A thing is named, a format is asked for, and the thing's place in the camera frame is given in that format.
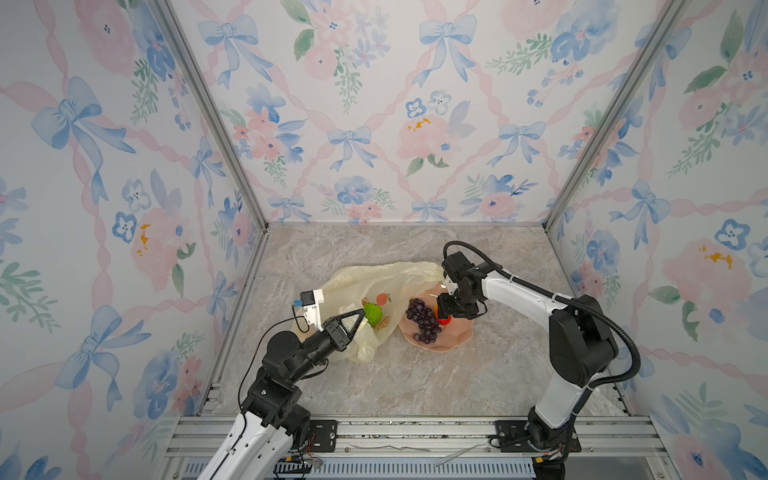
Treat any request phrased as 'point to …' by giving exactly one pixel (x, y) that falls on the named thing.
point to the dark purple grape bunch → (426, 319)
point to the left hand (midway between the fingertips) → (365, 312)
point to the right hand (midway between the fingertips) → (446, 312)
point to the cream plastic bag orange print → (388, 285)
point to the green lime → (373, 314)
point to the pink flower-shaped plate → (452, 336)
